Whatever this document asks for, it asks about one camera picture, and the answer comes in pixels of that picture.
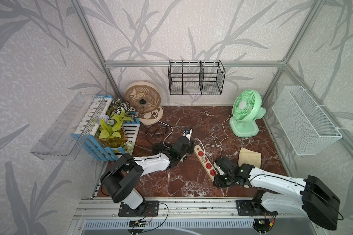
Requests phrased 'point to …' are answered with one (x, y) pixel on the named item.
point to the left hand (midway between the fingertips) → (193, 140)
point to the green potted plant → (112, 130)
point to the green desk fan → (247, 108)
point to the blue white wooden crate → (101, 151)
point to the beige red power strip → (205, 162)
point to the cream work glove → (248, 156)
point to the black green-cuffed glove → (171, 152)
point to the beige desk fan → (144, 99)
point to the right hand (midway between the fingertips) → (214, 182)
